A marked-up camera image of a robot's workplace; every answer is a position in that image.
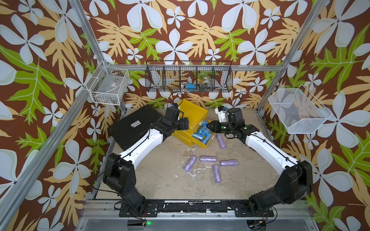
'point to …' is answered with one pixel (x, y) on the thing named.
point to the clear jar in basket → (206, 83)
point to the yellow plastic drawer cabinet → (196, 115)
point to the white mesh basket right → (300, 112)
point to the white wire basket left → (108, 85)
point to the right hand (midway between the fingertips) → (207, 124)
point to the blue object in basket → (191, 87)
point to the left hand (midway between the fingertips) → (183, 119)
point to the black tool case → (129, 127)
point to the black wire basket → (187, 76)
